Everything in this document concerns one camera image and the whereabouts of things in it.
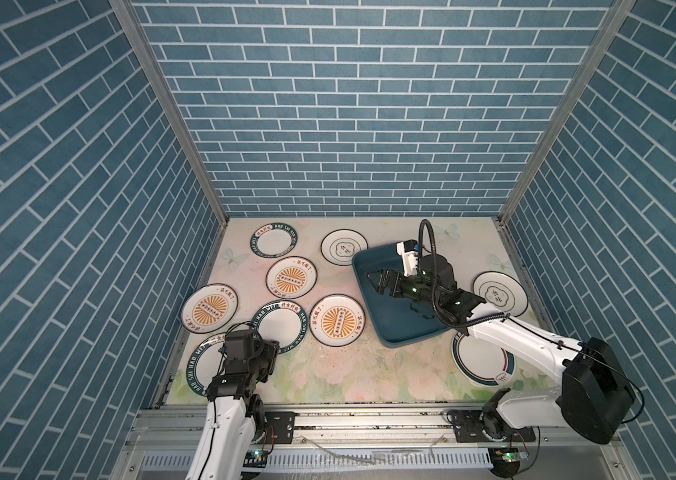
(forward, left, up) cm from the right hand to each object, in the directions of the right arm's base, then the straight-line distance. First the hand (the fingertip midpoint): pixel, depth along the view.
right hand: (373, 272), depth 79 cm
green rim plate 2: (-21, +47, -21) cm, 55 cm away
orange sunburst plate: (+10, +28, -20) cm, 36 cm away
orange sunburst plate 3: (-5, +10, -20) cm, 23 cm away
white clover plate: (+25, +13, -20) cm, 35 cm away
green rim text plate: (-6, +27, -20) cm, 35 cm away
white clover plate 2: (+10, -44, -22) cm, 50 cm away
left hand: (-14, +26, -18) cm, 34 cm away
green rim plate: (+25, +38, -19) cm, 49 cm away
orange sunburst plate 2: (-4, +52, -20) cm, 56 cm away
